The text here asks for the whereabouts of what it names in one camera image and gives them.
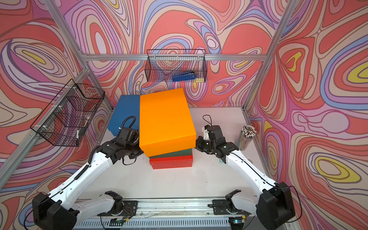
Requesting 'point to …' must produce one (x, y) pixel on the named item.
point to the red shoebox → (169, 162)
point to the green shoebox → (183, 153)
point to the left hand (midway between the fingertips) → (150, 147)
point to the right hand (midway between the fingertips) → (191, 147)
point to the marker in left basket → (77, 138)
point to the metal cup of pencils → (247, 133)
